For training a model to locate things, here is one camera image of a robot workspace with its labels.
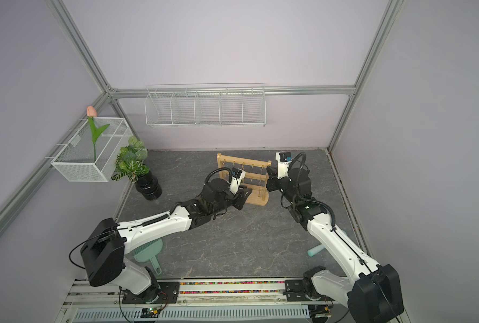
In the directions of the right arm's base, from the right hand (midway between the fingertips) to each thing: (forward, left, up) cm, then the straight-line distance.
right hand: (267, 166), depth 77 cm
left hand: (-6, +7, -7) cm, 12 cm away
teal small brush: (-25, -18, -25) cm, 40 cm away
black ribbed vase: (+4, +55, -18) cm, 58 cm away
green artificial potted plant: (+3, +55, 0) cm, 55 cm away
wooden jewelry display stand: (+2, +4, -10) cm, 11 cm away
